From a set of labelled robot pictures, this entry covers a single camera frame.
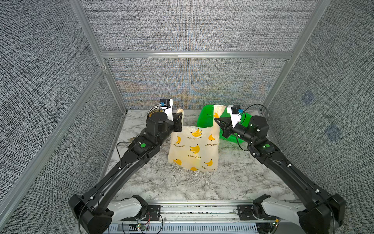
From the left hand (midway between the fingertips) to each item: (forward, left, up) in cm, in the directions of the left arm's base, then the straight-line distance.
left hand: (184, 112), depth 66 cm
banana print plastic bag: (-5, -7, -24) cm, 26 cm away
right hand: (-1, -15, -2) cm, 15 cm away
